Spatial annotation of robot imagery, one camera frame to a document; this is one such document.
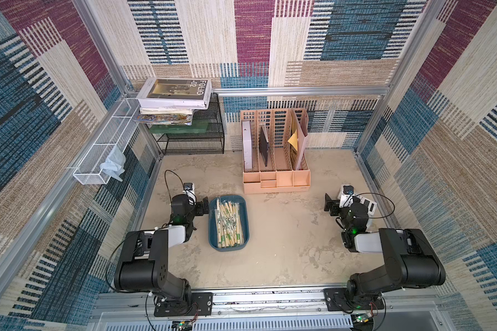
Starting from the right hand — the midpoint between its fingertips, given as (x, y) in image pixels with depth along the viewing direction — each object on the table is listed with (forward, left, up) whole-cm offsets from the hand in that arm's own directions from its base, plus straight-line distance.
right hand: (339, 192), depth 91 cm
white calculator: (-2, -17, -9) cm, 19 cm away
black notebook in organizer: (+23, +32, +6) cm, 40 cm away
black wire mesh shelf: (+38, +61, -4) cm, 72 cm away
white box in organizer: (+22, +40, +9) cm, 46 cm away
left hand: (0, +64, -3) cm, 64 cm away
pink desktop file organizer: (+25, +27, +3) cm, 37 cm away
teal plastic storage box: (-2, +42, -5) cm, 42 cm away
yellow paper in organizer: (+16, +20, +16) cm, 30 cm away
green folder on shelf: (+26, +64, +16) cm, 71 cm away
